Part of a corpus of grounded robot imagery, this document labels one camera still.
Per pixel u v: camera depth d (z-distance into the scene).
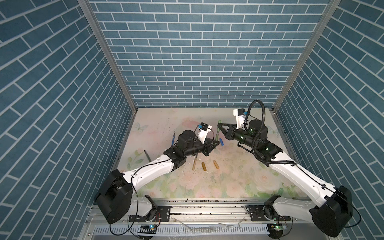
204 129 0.66
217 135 0.72
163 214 0.73
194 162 0.91
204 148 0.68
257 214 0.74
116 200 0.41
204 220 0.74
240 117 0.65
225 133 0.66
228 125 0.66
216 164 0.91
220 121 0.71
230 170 0.89
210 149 0.68
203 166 0.90
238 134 0.64
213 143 0.74
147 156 0.95
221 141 1.02
